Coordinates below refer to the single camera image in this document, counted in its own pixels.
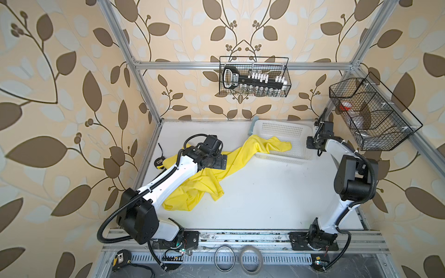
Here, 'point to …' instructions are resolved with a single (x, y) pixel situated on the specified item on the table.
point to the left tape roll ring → (215, 263)
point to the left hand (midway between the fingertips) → (214, 159)
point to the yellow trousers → (207, 183)
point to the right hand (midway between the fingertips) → (314, 142)
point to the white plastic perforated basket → (295, 132)
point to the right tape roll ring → (242, 253)
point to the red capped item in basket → (345, 106)
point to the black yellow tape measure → (123, 258)
